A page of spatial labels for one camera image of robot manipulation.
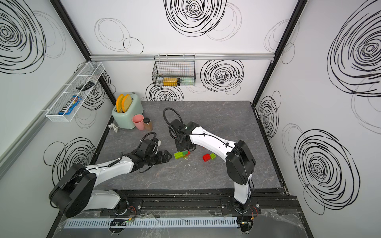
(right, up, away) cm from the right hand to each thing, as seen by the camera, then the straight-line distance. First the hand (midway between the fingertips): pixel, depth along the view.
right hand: (183, 147), depth 84 cm
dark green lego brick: (+1, -4, +3) cm, 5 cm away
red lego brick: (+14, -7, +6) cm, 17 cm away
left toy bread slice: (-40, +27, +7) cm, 49 cm away
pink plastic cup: (-32, +15, +17) cm, 39 cm away
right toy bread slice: (-37, +27, +9) cm, 47 cm away
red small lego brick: (+3, -4, +3) cm, 6 cm away
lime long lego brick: (-3, -5, +3) cm, 6 cm away
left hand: (-10, -7, +4) cm, 13 cm away
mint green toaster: (-39, +16, +12) cm, 44 cm away
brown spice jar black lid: (-25, +13, +15) cm, 32 cm away
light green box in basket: (+2, +39, +3) cm, 39 cm away
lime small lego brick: (+18, -6, +7) cm, 20 cm away
